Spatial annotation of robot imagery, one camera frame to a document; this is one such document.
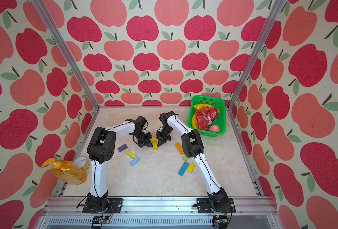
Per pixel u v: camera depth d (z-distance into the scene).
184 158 0.91
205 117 1.01
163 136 0.91
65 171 0.70
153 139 0.98
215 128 0.98
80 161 0.84
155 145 0.96
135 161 0.90
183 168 0.87
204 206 0.73
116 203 0.75
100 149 0.57
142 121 0.88
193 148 0.69
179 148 0.96
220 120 1.06
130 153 0.93
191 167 0.88
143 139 0.89
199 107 1.09
